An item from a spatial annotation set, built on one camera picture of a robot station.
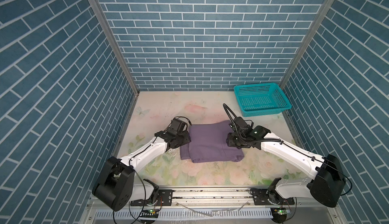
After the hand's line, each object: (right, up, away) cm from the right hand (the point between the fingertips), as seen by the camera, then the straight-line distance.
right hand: (226, 139), depth 82 cm
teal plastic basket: (+33, +24, +37) cm, 55 cm away
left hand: (-21, 0, +5) cm, 22 cm away
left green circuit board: (-38, -33, -10) cm, 52 cm away
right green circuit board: (+24, -32, -10) cm, 41 cm away
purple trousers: (-10, -4, +5) cm, 12 cm away
